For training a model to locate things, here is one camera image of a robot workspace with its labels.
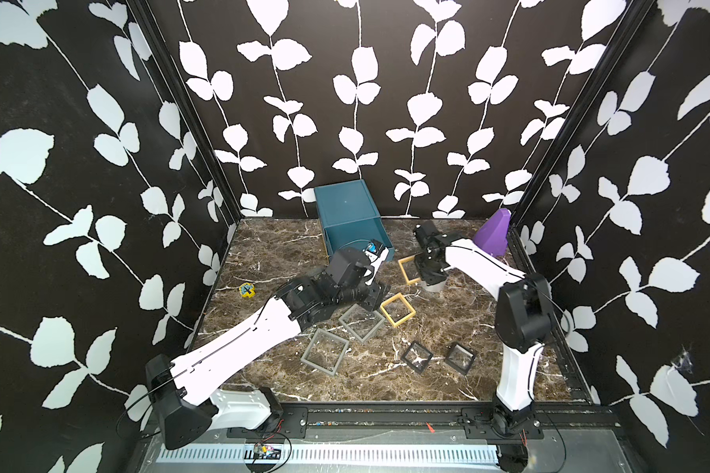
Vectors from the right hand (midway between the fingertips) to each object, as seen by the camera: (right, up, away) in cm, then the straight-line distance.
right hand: (414, 266), depth 95 cm
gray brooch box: (-18, -18, -2) cm, 25 cm away
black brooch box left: (-1, -26, -9) cm, 28 cm away
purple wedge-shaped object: (+28, +11, +6) cm, 31 cm away
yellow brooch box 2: (-6, -15, 0) cm, 16 cm away
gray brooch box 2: (-28, -25, -9) cm, 39 cm away
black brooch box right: (+12, -27, -9) cm, 30 cm away
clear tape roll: (+9, -8, +5) cm, 13 cm away
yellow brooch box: (-2, -1, 0) cm, 2 cm away
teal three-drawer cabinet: (-21, +15, -4) cm, 26 cm away
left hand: (-12, -1, -25) cm, 28 cm away
